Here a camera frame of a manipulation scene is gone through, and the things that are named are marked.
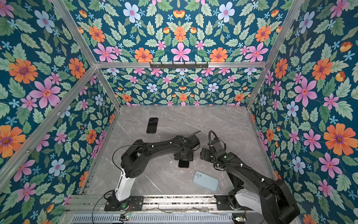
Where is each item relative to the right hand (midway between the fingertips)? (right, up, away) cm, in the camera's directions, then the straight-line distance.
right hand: (205, 154), depth 86 cm
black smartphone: (-13, -6, 0) cm, 15 cm away
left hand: (-9, -3, +2) cm, 10 cm away
